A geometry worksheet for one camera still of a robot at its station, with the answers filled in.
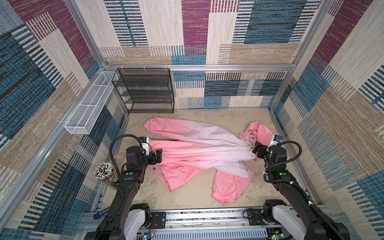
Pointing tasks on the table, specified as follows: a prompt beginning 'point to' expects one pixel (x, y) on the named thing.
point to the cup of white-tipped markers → (104, 171)
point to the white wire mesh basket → (85, 118)
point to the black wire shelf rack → (145, 90)
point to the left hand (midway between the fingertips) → (152, 147)
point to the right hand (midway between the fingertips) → (264, 145)
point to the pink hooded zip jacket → (187, 149)
